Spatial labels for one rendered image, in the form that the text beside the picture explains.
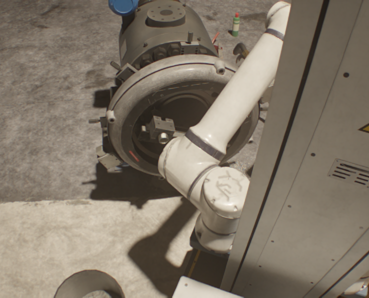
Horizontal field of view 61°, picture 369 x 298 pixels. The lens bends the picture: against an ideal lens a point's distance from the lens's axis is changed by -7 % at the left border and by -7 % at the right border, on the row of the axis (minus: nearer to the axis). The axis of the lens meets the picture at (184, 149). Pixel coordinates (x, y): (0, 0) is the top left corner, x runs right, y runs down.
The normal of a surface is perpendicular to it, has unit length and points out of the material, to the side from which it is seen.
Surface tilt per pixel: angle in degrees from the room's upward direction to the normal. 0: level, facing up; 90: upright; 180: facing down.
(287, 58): 90
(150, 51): 90
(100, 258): 0
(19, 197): 0
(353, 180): 90
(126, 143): 90
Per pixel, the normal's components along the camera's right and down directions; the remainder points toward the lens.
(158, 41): -0.24, -0.60
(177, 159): -0.45, -0.22
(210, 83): 0.19, 0.74
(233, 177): 0.14, -0.64
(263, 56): -0.30, -0.09
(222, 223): -0.22, 0.74
